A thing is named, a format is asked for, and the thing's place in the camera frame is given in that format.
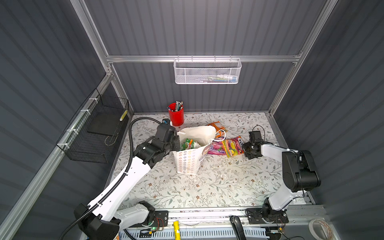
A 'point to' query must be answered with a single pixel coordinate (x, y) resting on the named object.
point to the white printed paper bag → (189, 161)
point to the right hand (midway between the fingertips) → (244, 149)
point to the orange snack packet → (219, 130)
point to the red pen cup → (177, 117)
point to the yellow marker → (176, 229)
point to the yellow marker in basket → (124, 114)
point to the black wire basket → (89, 137)
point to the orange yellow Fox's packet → (230, 147)
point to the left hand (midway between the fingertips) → (176, 139)
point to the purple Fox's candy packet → (217, 147)
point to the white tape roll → (320, 230)
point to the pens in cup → (175, 106)
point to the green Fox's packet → (188, 144)
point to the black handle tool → (238, 227)
